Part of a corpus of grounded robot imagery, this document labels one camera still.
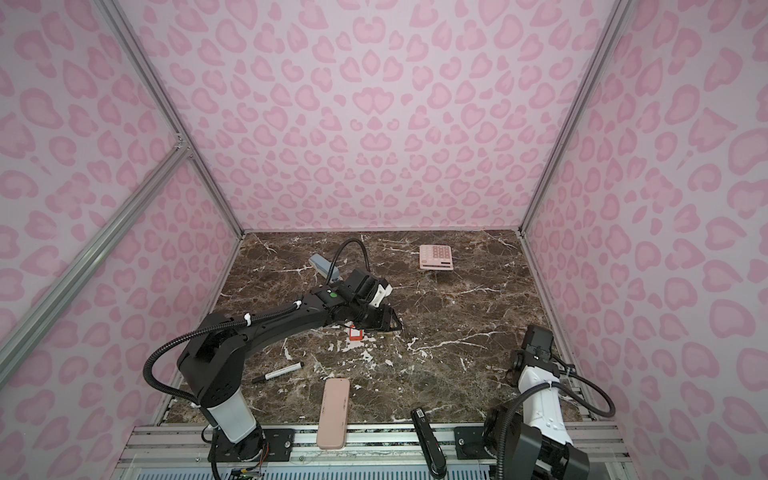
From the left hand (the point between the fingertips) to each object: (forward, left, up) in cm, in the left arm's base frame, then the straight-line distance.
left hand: (400, 323), depth 82 cm
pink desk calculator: (+31, -14, -11) cm, 36 cm away
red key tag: (+2, +13, -10) cm, 17 cm away
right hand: (-7, -34, -10) cm, 36 cm away
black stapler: (-26, -7, -11) cm, 29 cm away
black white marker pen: (-9, +34, -10) cm, 37 cm away
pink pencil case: (-21, +17, -9) cm, 29 cm away
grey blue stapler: (+26, +25, -8) cm, 37 cm away
